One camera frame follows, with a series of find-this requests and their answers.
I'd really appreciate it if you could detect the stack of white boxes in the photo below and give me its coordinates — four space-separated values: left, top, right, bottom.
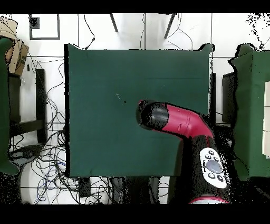
261 81 270 159

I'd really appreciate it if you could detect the dark green tablecloth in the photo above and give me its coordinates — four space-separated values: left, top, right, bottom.
64 43 215 178

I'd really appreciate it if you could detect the black power adapter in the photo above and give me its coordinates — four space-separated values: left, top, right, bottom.
78 176 92 198

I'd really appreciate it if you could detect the black tripod leg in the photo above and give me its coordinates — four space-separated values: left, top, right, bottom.
163 13 176 40
109 13 119 33

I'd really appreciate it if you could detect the black box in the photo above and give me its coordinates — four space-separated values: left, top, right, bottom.
221 71 236 125

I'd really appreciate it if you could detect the green cloth covered table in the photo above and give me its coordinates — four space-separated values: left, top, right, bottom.
0 36 20 176
228 43 270 181

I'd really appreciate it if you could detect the brown cardboard box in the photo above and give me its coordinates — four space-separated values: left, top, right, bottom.
0 17 30 77

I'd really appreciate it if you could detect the tangle of black cables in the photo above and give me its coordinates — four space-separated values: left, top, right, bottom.
9 59 114 204

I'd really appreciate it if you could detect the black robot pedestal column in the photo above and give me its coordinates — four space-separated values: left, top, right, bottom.
111 176 170 204

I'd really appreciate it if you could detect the black floor cable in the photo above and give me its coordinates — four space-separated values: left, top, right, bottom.
83 13 96 50

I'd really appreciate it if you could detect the black stand frame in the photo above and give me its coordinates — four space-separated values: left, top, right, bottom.
8 68 48 144

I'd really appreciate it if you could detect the black square floor frame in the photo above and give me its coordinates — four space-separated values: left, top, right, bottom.
28 13 61 41

